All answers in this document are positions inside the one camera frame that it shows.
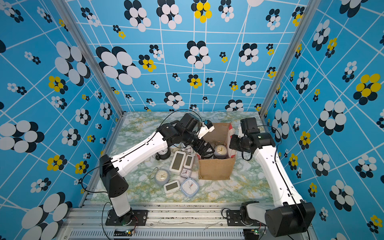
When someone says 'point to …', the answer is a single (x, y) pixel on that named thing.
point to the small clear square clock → (186, 173)
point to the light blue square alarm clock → (190, 188)
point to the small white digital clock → (188, 161)
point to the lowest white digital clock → (172, 186)
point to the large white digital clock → (178, 162)
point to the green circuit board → (124, 232)
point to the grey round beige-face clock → (220, 151)
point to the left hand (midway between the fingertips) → (211, 145)
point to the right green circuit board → (255, 231)
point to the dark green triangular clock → (206, 153)
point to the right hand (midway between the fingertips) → (235, 143)
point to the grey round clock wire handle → (161, 176)
